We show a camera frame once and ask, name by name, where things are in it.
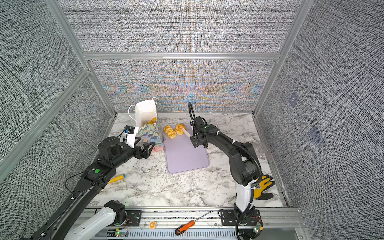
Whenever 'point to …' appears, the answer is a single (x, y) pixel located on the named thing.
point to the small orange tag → (152, 225)
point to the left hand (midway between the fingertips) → (147, 140)
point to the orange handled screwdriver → (184, 227)
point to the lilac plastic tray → (189, 129)
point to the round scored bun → (179, 129)
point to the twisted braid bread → (171, 133)
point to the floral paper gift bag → (144, 113)
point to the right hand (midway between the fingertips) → (199, 139)
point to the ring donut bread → (153, 121)
